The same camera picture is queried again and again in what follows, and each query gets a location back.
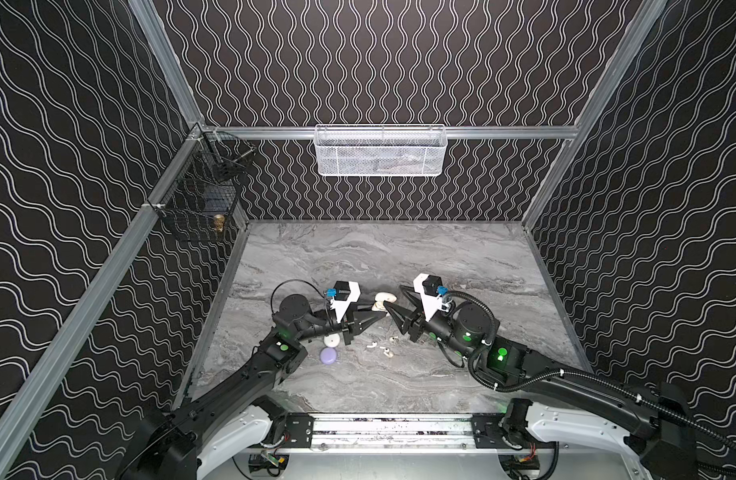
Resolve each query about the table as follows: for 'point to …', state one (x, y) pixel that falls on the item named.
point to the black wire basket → (206, 185)
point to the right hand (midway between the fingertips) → (393, 295)
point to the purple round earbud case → (328, 355)
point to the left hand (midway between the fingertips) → (388, 312)
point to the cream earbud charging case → (380, 298)
